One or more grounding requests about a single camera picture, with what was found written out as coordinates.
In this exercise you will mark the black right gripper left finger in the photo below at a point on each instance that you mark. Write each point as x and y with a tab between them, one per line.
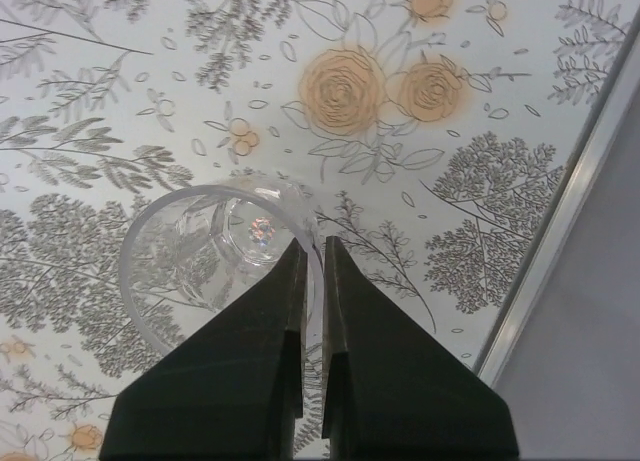
232	390

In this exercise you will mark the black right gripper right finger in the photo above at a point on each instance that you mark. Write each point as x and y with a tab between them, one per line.
391	391

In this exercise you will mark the floral patterned table mat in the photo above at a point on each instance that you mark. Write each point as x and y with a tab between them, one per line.
431	135

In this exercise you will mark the aluminium frame rail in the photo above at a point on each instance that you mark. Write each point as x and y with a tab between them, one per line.
604	122

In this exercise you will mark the clear faceted tall glass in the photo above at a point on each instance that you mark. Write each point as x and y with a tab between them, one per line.
191	253

